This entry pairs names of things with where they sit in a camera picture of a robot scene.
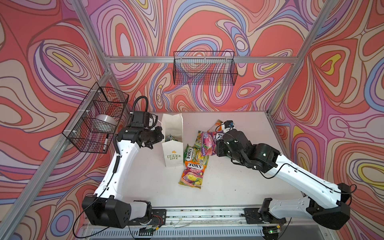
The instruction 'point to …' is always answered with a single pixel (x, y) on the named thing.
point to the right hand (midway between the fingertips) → (218, 145)
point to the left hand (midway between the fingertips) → (165, 134)
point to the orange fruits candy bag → (192, 174)
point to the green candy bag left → (191, 153)
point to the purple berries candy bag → (208, 143)
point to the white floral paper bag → (172, 127)
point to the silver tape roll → (107, 118)
